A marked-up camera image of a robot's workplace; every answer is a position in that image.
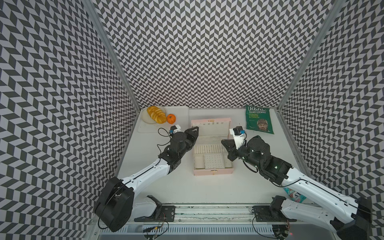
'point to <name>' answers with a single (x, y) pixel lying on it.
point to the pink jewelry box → (210, 155)
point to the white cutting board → (181, 113)
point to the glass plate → (146, 117)
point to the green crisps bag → (258, 119)
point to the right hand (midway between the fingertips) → (223, 143)
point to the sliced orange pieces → (156, 114)
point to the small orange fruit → (171, 118)
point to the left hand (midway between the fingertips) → (200, 129)
